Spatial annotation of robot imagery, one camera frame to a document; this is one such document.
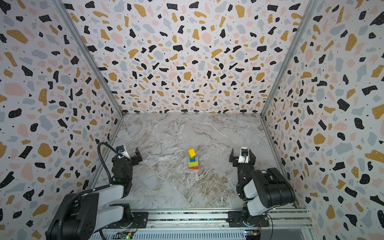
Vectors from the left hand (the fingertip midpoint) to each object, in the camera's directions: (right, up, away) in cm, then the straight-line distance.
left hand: (128, 148), depth 85 cm
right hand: (+65, +1, +1) cm, 65 cm away
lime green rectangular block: (+36, -10, +4) cm, 38 cm away
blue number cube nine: (+37, -7, +3) cm, 38 cm away
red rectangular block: (+38, -13, +7) cm, 41 cm away
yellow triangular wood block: (+37, -1, -3) cm, 37 cm away
